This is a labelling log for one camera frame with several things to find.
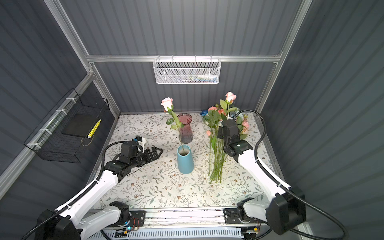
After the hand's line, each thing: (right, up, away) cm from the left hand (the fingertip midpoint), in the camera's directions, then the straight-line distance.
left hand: (157, 153), depth 81 cm
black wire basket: (-43, +7, -17) cm, 47 cm away
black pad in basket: (-37, +16, -6) cm, 41 cm away
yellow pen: (-30, +13, -8) cm, 34 cm away
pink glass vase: (+15, +11, +18) cm, 26 cm away
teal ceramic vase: (+16, -2, -7) cm, 17 cm away
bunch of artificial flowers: (+34, +21, +26) cm, 48 cm away
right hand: (+39, +15, -1) cm, 41 cm away
